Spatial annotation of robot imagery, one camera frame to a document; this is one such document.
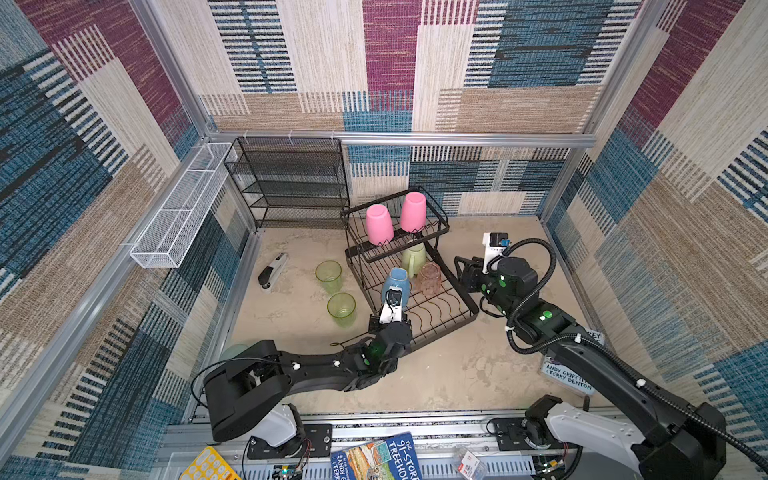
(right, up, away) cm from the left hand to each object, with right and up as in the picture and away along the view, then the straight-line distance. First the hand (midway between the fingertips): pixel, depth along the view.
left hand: (396, 302), depth 82 cm
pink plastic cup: (+5, +24, +3) cm, 25 cm away
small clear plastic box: (+16, -34, -14) cm, 40 cm away
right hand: (+18, +11, -5) cm, 21 cm away
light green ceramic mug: (+6, +11, +13) cm, 18 cm away
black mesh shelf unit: (-37, +39, +27) cm, 60 cm away
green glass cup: (-21, +6, +18) cm, 28 cm away
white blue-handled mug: (+1, +7, -2) cm, 7 cm away
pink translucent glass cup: (+10, +5, +11) cm, 16 cm away
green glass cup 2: (-17, -3, +12) cm, 21 cm away
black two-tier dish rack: (-1, +14, -1) cm, 14 cm away
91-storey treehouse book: (-1, -33, -13) cm, 36 cm away
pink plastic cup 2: (-5, +21, +1) cm, 21 cm away
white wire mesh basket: (-54, +17, -11) cm, 58 cm away
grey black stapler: (-42, +5, +18) cm, 45 cm away
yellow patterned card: (-43, -35, -12) cm, 57 cm away
